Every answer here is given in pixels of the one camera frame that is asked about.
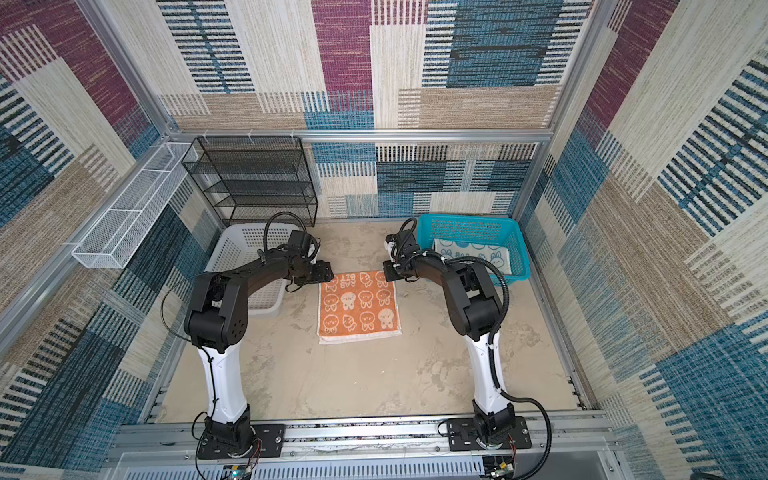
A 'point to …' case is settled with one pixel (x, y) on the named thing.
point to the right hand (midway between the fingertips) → (389, 273)
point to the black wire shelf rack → (255, 179)
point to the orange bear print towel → (357, 306)
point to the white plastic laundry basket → (241, 244)
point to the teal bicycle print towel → (497, 254)
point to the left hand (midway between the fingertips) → (325, 271)
